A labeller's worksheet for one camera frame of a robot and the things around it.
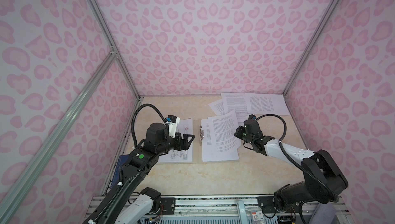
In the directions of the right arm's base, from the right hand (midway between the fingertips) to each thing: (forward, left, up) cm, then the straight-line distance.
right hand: (235, 128), depth 90 cm
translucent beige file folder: (-8, +23, -9) cm, 26 cm away
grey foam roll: (-40, -37, -7) cm, 55 cm away
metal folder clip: (0, +20, -9) cm, 22 cm away
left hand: (-12, +25, +15) cm, 32 cm away
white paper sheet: (-10, +15, -10) cm, 20 cm away
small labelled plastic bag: (-41, -6, -7) cm, 42 cm away
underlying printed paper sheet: (+25, +9, -10) cm, 28 cm away
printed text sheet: (+28, -27, -10) cm, 41 cm away
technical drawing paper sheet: (+6, +31, -9) cm, 33 cm away
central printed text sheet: (+31, -6, -11) cm, 34 cm away
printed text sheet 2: (+7, +6, -9) cm, 12 cm away
